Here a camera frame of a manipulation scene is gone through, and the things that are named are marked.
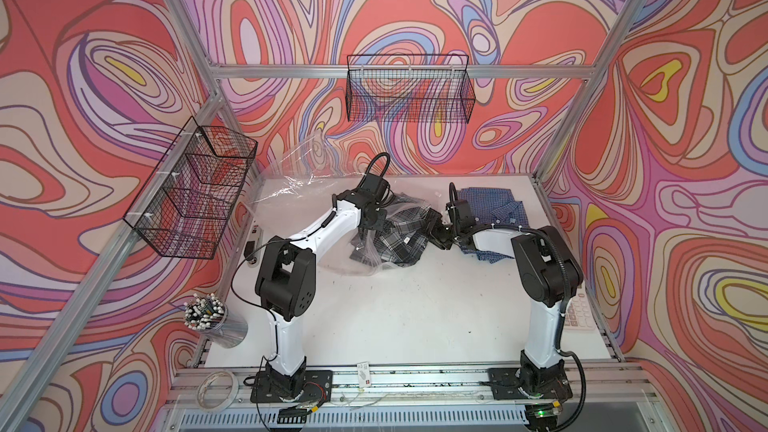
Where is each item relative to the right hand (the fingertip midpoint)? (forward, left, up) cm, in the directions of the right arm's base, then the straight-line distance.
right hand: (422, 239), depth 100 cm
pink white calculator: (-27, -42, -2) cm, 50 cm away
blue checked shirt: (+13, -27, +1) cm, 30 cm away
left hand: (+1, +15, +9) cm, 18 cm away
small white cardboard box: (-41, +19, 0) cm, 45 cm away
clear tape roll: (-44, +51, +1) cm, 68 cm away
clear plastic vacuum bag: (+26, +45, +2) cm, 52 cm away
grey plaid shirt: (-1, +8, +1) cm, 8 cm away
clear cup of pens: (-29, +55, +16) cm, 64 cm away
